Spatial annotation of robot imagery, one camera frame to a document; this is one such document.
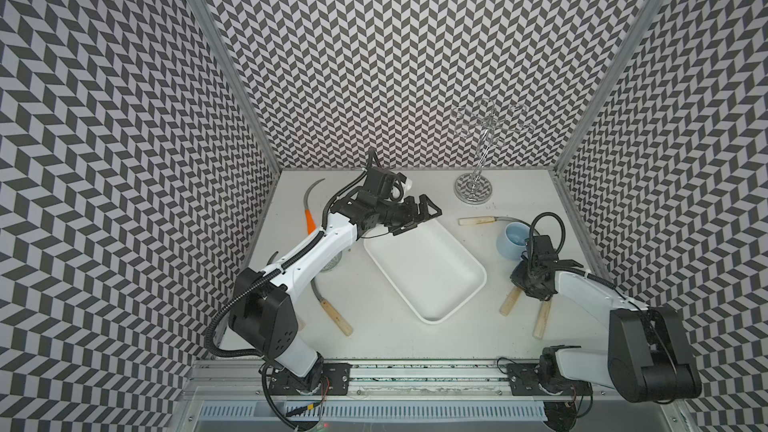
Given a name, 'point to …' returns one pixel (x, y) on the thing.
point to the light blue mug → (511, 241)
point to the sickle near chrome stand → (488, 219)
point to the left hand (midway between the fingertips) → (430, 220)
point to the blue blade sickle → (541, 319)
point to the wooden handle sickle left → (332, 312)
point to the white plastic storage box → (429, 267)
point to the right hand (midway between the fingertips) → (517, 289)
